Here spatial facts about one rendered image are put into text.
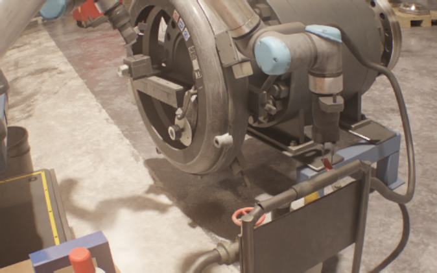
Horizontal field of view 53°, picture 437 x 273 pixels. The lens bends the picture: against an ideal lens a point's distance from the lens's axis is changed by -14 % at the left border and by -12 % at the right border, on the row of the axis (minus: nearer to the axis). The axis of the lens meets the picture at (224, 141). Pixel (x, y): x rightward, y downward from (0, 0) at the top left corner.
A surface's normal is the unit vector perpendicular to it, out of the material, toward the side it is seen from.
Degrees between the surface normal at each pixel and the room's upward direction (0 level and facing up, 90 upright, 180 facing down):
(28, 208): 0
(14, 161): 93
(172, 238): 0
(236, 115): 98
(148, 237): 0
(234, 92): 87
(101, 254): 96
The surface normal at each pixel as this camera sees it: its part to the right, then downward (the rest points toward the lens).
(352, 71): 0.54, 0.50
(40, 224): -0.07, -0.91
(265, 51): -0.87, 0.26
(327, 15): 0.39, -0.29
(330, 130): 0.07, 0.36
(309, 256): 0.54, 0.31
